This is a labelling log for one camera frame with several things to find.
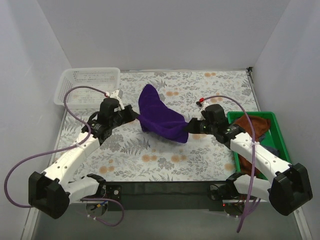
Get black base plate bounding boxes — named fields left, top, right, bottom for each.
left=99, top=181, right=251, bottom=212

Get purple towel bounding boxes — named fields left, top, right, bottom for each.
left=137, top=84, right=189, bottom=144

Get green plastic bin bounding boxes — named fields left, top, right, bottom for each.
left=227, top=111, right=292, bottom=180

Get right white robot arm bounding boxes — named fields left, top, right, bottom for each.
left=185, top=101, right=313, bottom=216

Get grey blue towel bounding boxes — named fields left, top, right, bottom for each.
left=258, top=133, right=280, bottom=157

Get brown towel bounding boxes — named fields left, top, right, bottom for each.
left=233, top=114, right=272, bottom=175

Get white plastic basket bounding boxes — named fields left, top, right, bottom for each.
left=53, top=67, right=121, bottom=109

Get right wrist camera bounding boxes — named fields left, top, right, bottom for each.
left=196, top=97, right=209, bottom=109

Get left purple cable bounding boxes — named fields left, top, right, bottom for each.
left=4, top=85, right=126, bottom=227

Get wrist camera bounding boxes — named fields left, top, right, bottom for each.
left=105, top=89, right=125, bottom=110
left=196, top=97, right=209, bottom=109

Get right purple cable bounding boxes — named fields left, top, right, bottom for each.
left=203, top=94, right=262, bottom=233

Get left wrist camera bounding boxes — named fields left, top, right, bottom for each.
left=105, top=89, right=125, bottom=110

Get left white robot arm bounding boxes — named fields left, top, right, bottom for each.
left=28, top=98, right=139, bottom=219

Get purple cable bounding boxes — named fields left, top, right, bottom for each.
left=4, top=85, right=126, bottom=227
left=203, top=94, right=262, bottom=233

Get floral table mat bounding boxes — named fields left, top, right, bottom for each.
left=48, top=69, right=260, bottom=183

